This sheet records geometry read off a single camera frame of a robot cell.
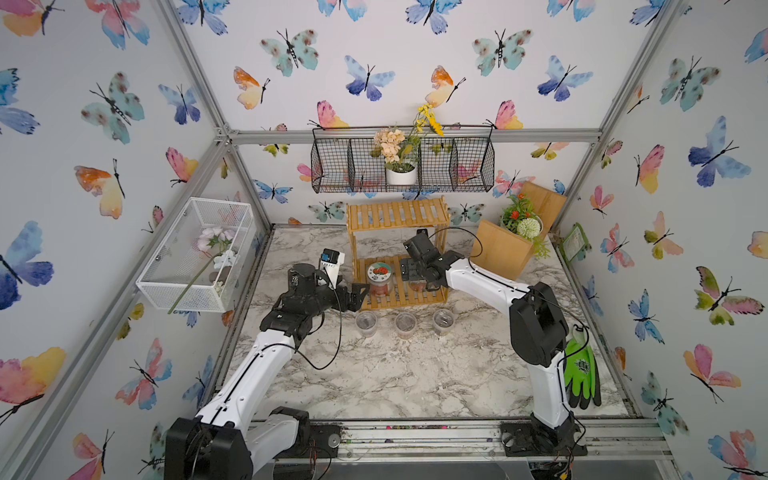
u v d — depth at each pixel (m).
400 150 0.84
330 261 0.68
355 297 0.71
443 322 0.89
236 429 0.40
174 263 0.63
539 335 0.52
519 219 0.92
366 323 0.89
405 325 0.88
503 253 0.85
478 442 0.74
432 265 0.70
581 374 0.83
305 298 0.61
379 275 0.93
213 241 0.75
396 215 0.87
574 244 1.11
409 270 0.86
